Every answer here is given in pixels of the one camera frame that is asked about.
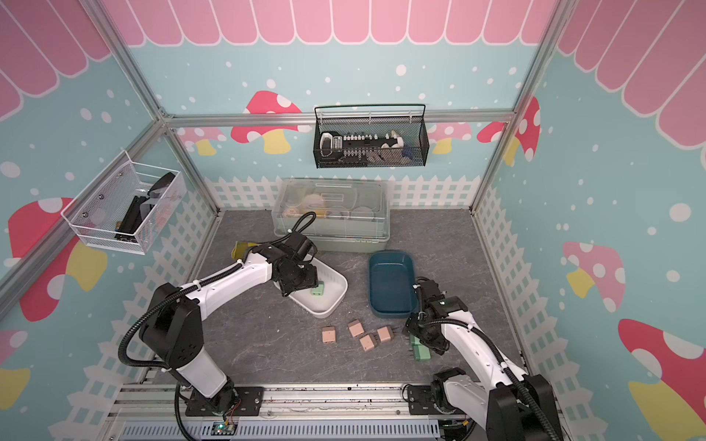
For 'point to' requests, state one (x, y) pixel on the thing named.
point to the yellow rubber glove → (241, 249)
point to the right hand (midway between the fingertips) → (416, 336)
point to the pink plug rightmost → (385, 333)
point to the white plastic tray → (326, 305)
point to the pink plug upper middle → (356, 328)
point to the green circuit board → (221, 428)
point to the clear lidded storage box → (340, 215)
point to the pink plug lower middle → (368, 342)
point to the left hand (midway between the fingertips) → (309, 288)
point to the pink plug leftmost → (328, 334)
